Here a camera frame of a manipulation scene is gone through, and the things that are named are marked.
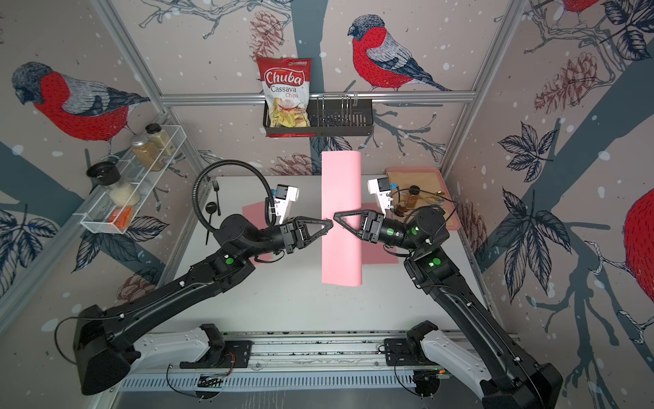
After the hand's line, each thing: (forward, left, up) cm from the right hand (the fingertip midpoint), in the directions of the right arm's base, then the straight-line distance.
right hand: (336, 220), depth 55 cm
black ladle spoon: (+33, +57, -40) cm, 78 cm away
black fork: (+46, +59, -40) cm, 85 cm away
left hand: (-3, +1, +1) cm, 3 cm away
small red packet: (+4, +58, -7) cm, 58 cm away
